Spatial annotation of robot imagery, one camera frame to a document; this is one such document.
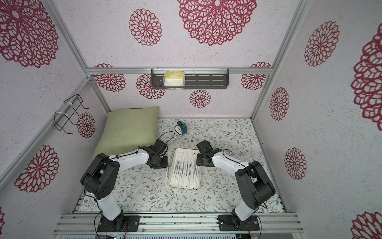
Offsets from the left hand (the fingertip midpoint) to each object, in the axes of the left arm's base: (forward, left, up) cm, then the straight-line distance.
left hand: (165, 165), depth 94 cm
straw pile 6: (-8, -20, +1) cm, 22 cm away
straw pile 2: (-8, -8, +1) cm, 12 cm away
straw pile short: (-4, -10, 0) cm, 11 cm away
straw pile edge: (-2, -5, +1) cm, 5 cm away
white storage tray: (-3, -2, 0) cm, 4 cm away
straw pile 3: (-2, -12, +1) cm, 12 cm away
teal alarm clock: (+26, -9, +5) cm, 28 cm away
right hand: (+2, -22, +4) cm, 22 cm away
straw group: (-3, -7, +1) cm, 8 cm away
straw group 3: (-4, -16, +1) cm, 16 cm away
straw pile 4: (-3, -15, 0) cm, 15 cm away
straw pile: (+4, -6, 0) cm, 7 cm away
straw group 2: (-2, -13, +1) cm, 13 cm away
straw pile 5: (-3, -17, 0) cm, 18 cm away
